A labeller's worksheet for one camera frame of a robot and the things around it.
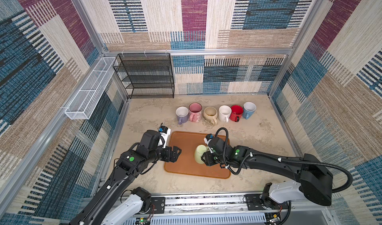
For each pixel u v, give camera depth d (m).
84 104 0.71
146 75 1.09
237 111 1.05
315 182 0.42
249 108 1.02
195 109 1.02
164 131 0.64
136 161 0.48
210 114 1.04
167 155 0.62
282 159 0.48
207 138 0.76
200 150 0.81
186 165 0.86
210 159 0.73
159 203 0.74
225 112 1.02
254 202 0.73
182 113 1.05
